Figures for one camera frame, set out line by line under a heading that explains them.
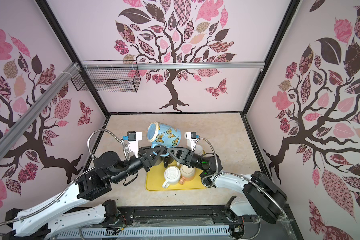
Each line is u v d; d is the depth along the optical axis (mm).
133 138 493
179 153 586
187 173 794
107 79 1217
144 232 697
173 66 932
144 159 488
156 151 543
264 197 425
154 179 852
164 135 530
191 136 610
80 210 570
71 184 447
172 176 781
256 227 705
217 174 555
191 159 576
